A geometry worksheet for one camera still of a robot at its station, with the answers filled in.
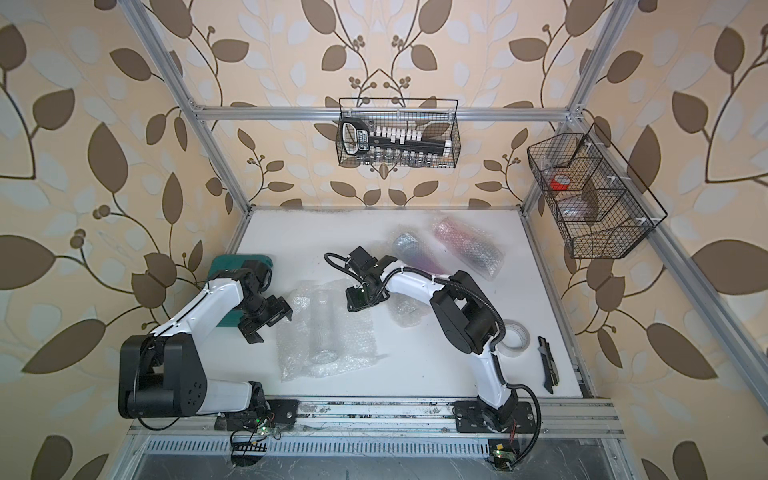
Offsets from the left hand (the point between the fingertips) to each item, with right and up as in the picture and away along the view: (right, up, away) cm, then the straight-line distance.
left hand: (276, 323), depth 84 cm
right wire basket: (+86, +30, -8) cm, 91 cm away
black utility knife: (+76, -13, -4) cm, 77 cm away
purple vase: (+40, +19, +14) cm, 46 cm away
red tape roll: (+79, +39, -3) cm, 88 cm away
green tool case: (-20, +16, +14) cm, 29 cm away
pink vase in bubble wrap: (+59, +21, +14) cm, 64 cm away
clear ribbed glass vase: (+13, -3, +1) cm, 13 cm away
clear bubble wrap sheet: (+22, -5, +3) cm, 23 cm away
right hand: (+21, +3, +7) cm, 23 cm away
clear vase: (+37, +3, 0) cm, 37 cm away
